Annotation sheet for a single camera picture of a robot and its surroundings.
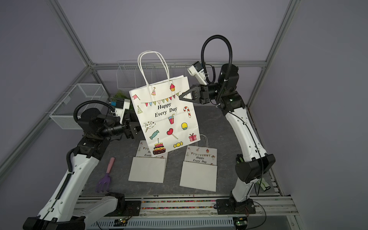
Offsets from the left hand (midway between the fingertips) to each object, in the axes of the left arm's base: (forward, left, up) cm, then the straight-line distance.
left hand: (150, 121), depth 58 cm
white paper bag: (-3, +12, -41) cm, 42 cm away
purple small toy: (-11, +34, -41) cm, 54 cm away
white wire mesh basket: (+13, +45, -7) cm, 47 cm away
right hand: (+2, -12, +9) cm, 16 cm away
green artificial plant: (+36, +26, -15) cm, 47 cm away
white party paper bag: (-6, -22, -39) cm, 45 cm away
